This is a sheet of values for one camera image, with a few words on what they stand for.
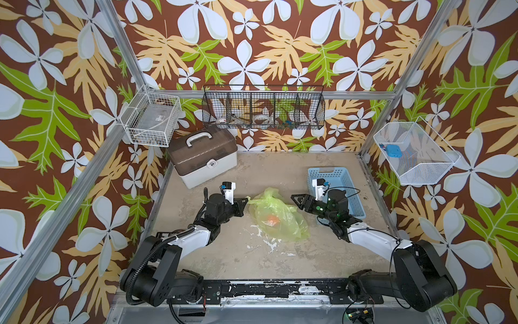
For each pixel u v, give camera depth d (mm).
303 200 765
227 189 769
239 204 768
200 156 921
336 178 1076
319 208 738
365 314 721
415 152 822
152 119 857
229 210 737
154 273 425
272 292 750
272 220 802
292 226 801
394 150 849
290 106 963
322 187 778
